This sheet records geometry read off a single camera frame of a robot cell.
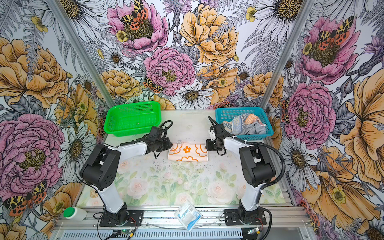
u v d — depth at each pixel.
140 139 0.74
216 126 0.82
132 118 1.15
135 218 0.74
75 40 0.82
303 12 0.73
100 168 0.49
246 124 1.08
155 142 0.76
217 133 0.80
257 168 0.50
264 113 1.08
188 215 0.75
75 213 0.69
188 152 0.97
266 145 0.49
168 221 0.74
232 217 0.74
